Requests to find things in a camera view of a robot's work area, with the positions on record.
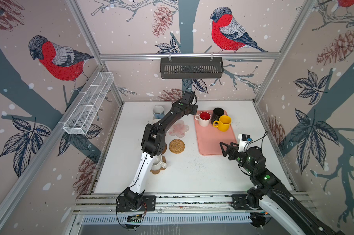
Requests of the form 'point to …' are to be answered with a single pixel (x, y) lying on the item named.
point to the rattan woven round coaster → (176, 146)
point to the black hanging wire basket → (188, 68)
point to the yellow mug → (224, 123)
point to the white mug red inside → (204, 118)
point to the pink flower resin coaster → (178, 129)
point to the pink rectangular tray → (208, 138)
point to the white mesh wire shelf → (80, 119)
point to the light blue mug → (158, 112)
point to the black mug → (216, 113)
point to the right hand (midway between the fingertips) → (224, 144)
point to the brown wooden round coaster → (165, 149)
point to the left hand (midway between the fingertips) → (194, 107)
